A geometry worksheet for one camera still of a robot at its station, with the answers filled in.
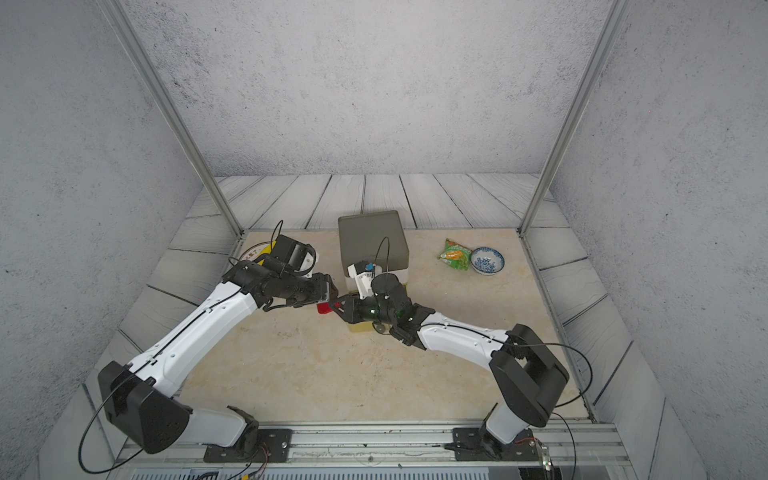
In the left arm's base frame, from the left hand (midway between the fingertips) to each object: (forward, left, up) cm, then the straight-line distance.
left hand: (336, 294), depth 77 cm
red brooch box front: (-3, +3, -1) cm, 5 cm away
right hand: (-3, +1, 0) cm, 3 cm away
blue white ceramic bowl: (+26, -49, -19) cm, 59 cm away
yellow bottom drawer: (+1, -5, -20) cm, 21 cm away
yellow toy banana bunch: (+29, +30, -15) cm, 45 cm away
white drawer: (-2, -5, +6) cm, 8 cm away
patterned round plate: (+34, +38, -20) cm, 55 cm away
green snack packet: (+26, -38, -16) cm, 48 cm away
